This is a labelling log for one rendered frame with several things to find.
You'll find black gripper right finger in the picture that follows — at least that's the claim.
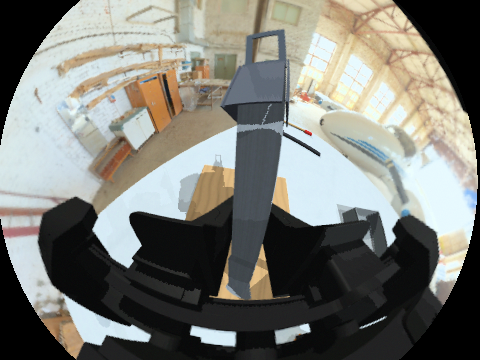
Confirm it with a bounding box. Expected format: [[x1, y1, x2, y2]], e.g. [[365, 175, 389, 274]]
[[263, 203, 371, 297]]

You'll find dark grey spatula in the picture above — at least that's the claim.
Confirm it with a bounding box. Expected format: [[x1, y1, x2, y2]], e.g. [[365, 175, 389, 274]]
[[283, 129, 320, 156]]

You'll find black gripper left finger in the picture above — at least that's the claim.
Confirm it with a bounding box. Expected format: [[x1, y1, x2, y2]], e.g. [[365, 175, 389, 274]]
[[128, 195, 233, 297]]

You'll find light wooden board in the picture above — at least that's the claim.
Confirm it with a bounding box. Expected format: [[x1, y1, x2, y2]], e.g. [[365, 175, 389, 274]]
[[185, 164, 289, 300]]

